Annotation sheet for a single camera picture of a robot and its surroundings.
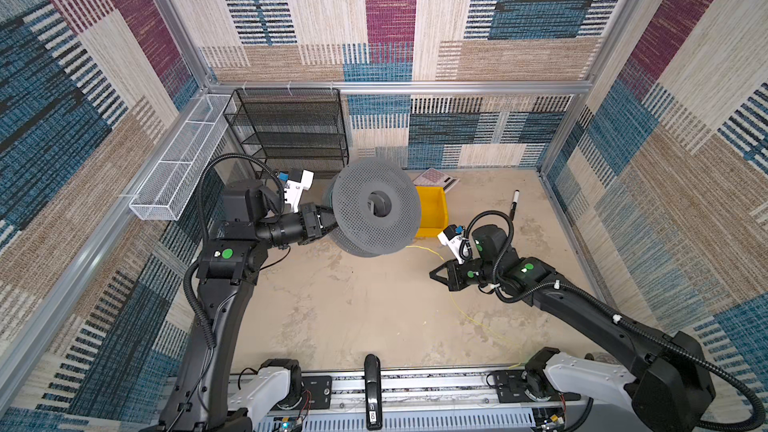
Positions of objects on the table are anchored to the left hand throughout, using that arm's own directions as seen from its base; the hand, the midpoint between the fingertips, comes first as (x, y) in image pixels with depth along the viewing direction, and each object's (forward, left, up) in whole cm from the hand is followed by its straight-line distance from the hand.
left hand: (347, 214), depth 60 cm
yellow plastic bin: (+29, -25, -41) cm, 56 cm away
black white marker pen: (+33, -55, -38) cm, 74 cm away
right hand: (-3, -20, -23) cm, 31 cm away
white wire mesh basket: (+13, +43, -5) cm, 46 cm away
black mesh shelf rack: (+54, +26, -18) cm, 63 cm away
